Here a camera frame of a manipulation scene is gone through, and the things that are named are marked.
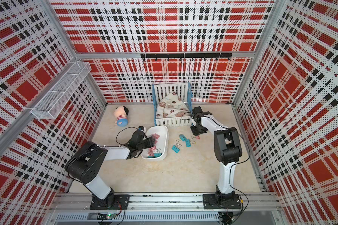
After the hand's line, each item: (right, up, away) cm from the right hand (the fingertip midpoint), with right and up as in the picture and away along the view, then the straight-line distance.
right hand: (200, 131), depth 97 cm
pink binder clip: (-1, -5, +2) cm, 5 cm away
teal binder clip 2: (-12, -5, +1) cm, 13 cm away
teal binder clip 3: (-9, -8, -1) cm, 12 cm away
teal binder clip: (-17, -12, -4) cm, 21 cm away
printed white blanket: (-20, +19, +18) cm, 33 cm away
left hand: (-33, -6, 0) cm, 33 cm away
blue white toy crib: (-30, +31, +14) cm, 45 cm away
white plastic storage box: (-28, -13, -8) cm, 31 cm away
